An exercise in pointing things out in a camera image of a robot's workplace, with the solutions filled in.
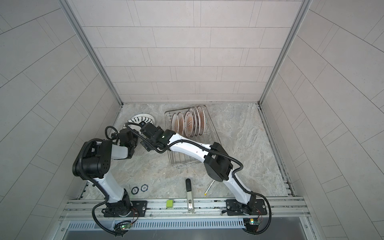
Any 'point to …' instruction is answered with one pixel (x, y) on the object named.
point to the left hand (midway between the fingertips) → (140, 125)
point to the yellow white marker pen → (209, 187)
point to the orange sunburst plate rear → (201, 119)
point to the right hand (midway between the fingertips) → (150, 139)
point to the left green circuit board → (125, 226)
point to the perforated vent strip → (190, 224)
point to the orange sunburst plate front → (175, 123)
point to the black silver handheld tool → (189, 195)
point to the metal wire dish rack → (210, 136)
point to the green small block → (169, 203)
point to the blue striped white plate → (145, 117)
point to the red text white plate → (188, 123)
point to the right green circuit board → (253, 221)
